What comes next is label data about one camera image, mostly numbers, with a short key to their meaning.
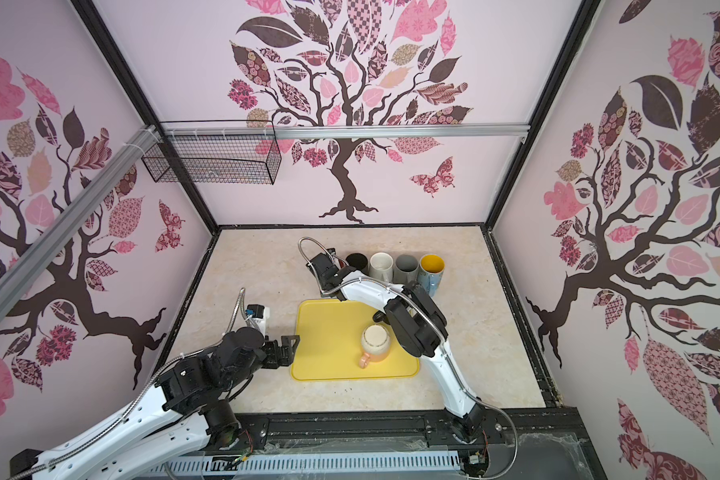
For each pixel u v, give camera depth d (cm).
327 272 76
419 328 55
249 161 82
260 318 65
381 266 103
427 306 58
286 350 66
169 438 57
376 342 80
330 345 86
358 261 97
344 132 93
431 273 94
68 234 61
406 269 95
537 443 73
